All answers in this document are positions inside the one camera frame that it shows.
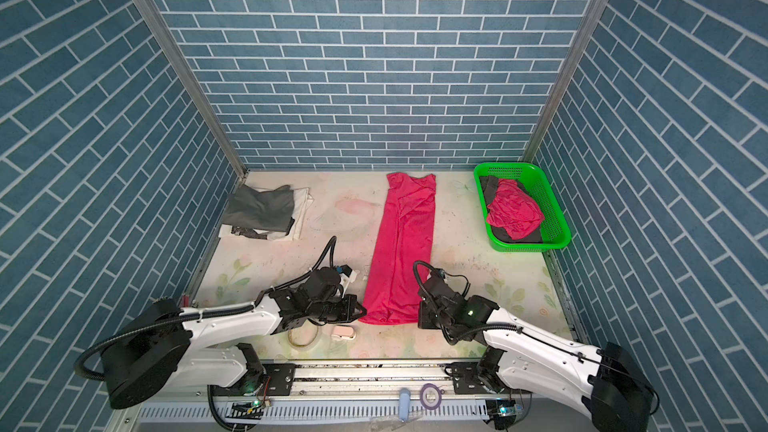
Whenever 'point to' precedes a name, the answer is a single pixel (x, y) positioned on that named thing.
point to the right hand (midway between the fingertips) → (416, 312)
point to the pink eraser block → (343, 333)
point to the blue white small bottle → (404, 404)
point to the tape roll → (304, 335)
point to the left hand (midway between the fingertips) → (368, 315)
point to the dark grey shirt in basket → (490, 189)
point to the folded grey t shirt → (254, 213)
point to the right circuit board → (503, 412)
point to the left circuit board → (244, 410)
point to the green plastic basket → (556, 231)
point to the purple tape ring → (426, 386)
